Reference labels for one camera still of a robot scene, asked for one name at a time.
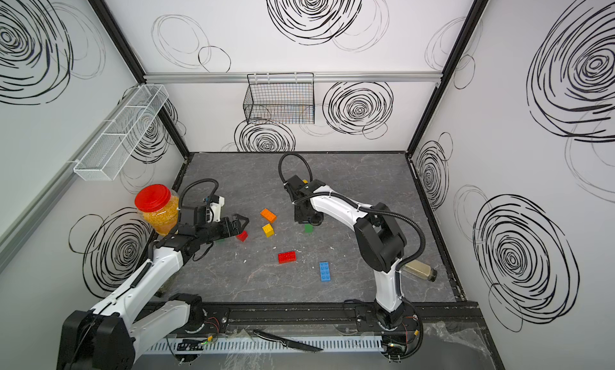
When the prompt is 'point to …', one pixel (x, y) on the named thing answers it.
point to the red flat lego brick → (287, 257)
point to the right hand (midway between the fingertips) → (307, 221)
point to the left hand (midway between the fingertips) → (239, 222)
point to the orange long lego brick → (267, 215)
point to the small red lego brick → (243, 236)
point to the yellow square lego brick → (268, 230)
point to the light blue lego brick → (324, 271)
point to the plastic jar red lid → (159, 205)
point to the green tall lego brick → (308, 228)
